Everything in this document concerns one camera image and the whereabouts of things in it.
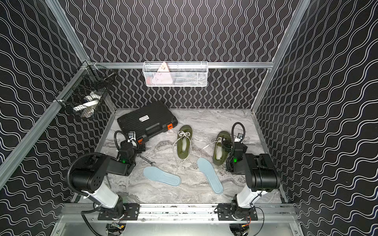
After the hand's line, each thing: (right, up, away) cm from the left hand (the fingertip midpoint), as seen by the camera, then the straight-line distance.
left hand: (134, 137), depth 93 cm
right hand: (+65, -2, +2) cm, 65 cm away
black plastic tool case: (+5, +11, +10) cm, 16 cm away
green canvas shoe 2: (+55, -6, -1) cm, 56 cm away
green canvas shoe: (+31, -3, +3) cm, 32 cm away
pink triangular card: (+19, +38, -5) cm, 43 cm away
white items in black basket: (-16, +20, -18) cm, 31 cm away
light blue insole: (+16, -22, -6) cm, 27 cm away
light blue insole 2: (+45, -17, -3) cm, 48 cm away
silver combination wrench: (+12, -16, -1) cm, 20 cm away
